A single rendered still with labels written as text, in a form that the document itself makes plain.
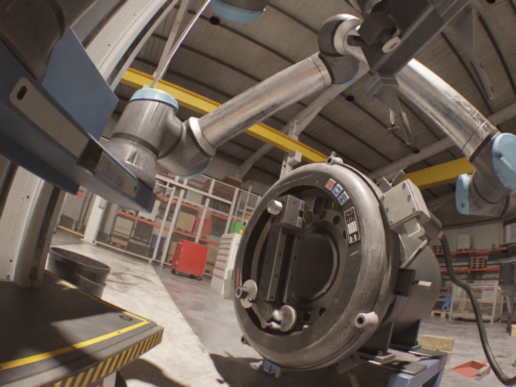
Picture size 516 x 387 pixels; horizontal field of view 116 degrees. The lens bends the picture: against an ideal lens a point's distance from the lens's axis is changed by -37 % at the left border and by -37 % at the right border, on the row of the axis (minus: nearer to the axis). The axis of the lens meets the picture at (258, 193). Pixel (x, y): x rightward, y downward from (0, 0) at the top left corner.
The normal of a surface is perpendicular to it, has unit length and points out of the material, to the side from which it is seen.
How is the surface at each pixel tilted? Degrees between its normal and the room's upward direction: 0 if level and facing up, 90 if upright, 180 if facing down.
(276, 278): 88
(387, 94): 114
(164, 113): 90
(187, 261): 90
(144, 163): 70
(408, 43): 155
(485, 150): 119
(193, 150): 137
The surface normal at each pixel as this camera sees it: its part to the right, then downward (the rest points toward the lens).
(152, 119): 0.69, -0.07
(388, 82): 0.14, -0.16
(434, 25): 0.18, 0.97
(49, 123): 0.98, 0.21
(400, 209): -0.81, -0.34
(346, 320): -0.59, -0.21
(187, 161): 0.31, 0.72
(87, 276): 0.86, 0.09
